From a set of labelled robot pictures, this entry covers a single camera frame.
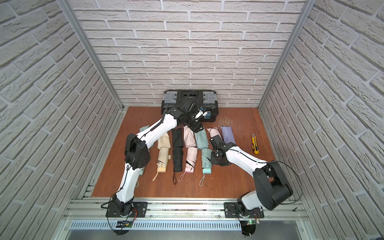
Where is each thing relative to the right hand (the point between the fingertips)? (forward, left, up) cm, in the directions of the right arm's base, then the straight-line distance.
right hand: (218, 160), depth 89 cm
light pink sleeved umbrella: (+22, 0, 0) cm, 22 cm away
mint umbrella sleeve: (+16, +9, -1) cm, 19 cm away
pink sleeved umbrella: (+2, +16, +2) cm, 16 cm away
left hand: (+19, +8, +13) cm, 24 cm away
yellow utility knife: (+10, -27, -1) cm, 29 cm away
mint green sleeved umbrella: (+3, +7, +2) cm, 7 cm away
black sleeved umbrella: (+1, +25, -1) cm, 25 cm away
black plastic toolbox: (+38, +3, +16) cm, 42 cm away
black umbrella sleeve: (+19, +25, 0) cm, 31 cm away
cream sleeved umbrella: (+3, +33, +2) cm, 33 cm away
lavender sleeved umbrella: (+18, -10, -1) cm, 21 cm away
